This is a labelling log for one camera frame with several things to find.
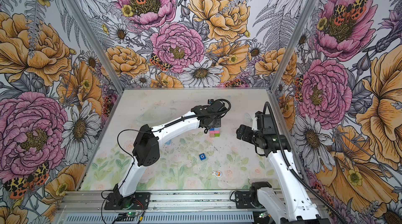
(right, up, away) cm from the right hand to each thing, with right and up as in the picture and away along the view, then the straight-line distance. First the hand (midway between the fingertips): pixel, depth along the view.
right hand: (244, 138), depth 77 cm
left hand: (-14, +5, +12) cm, 19 cm away
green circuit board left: (-52, -33, -5) cm, 62 cm away
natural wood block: (-15, -2, +19) cm, 24 cm away
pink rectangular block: (-13, 0, +17) cm, 22 cm away
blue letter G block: (-20, -12, +10) cm, 26 cm away
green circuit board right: (+7, -33, -5) cm, 34 cm away
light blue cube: (-12, +2, +18) cm, 22 cm away
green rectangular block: (-12, -2, +18) cm, 22 cm away
